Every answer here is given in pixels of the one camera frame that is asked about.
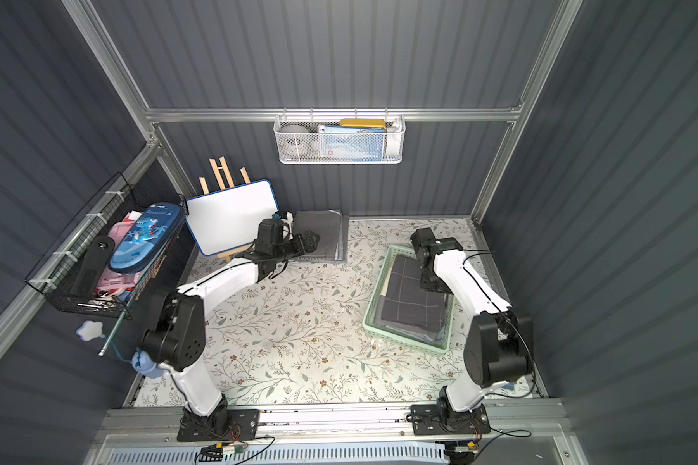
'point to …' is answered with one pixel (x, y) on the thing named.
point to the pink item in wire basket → (116, 282)
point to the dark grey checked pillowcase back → (406, 308)
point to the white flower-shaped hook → (90, 330)
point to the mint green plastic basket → (369, 327)
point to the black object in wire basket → (93, 268)
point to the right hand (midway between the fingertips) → (451, 287)
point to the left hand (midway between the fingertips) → (314, 239)
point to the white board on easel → (229, 218)
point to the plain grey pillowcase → (333, 228)
